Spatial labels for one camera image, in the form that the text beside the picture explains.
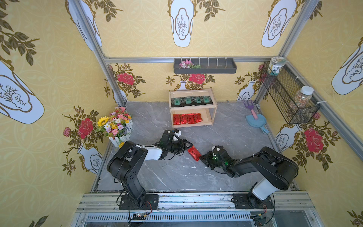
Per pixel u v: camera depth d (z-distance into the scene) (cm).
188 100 93
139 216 73
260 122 109
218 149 73
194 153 89
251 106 120
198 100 93
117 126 86
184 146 81
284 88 90
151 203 73
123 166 48
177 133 88
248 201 65
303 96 65
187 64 88
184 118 106
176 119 105
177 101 92
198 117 106
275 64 84
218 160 74
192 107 90
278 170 46
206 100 93
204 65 92
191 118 106
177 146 81
